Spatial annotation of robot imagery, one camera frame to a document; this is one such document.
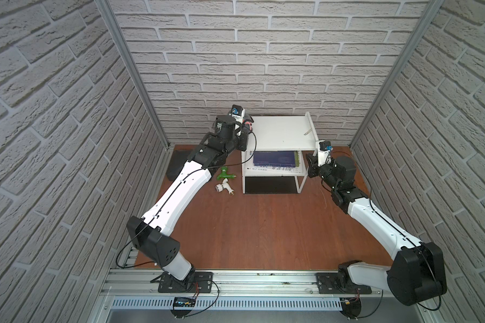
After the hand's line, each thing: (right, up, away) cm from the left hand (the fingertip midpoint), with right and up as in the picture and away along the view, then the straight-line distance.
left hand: (235, 124), depth 74 cm
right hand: (+30, -11, +6) cm, 33 cm away
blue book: (+17, -13, +13) cm, 25 cm away
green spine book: (+27, -14, +13) cm, 33 cm away
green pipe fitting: (-8, -21, +30) cm, 37 cm away
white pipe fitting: (-7, -26, +25) cm, 37 cm away
